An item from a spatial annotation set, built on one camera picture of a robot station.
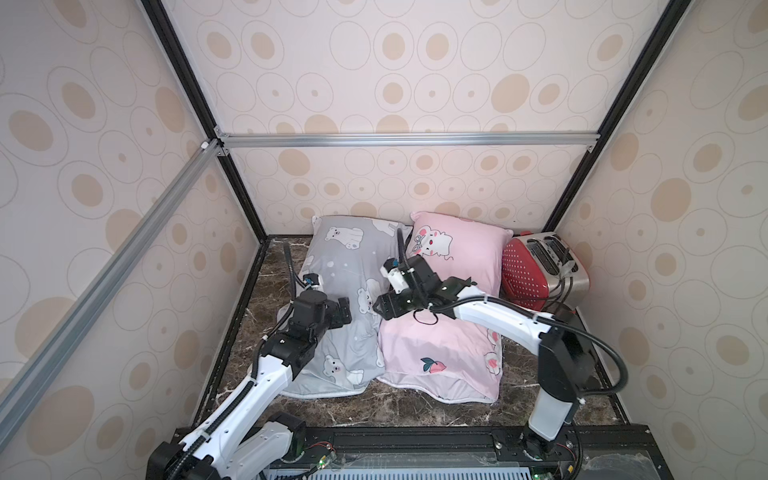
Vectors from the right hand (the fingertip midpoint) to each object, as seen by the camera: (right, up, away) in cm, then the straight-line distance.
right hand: (394, 298), depth 85 cm
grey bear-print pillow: (-15, +13, +9) cm, 22 cm away
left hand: (-14, 0, -5) cm, 15 cm away
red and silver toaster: (+43, +8, +1) cm, 44 cm away
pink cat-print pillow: (+18, -15, -6) cm, 24 cm away
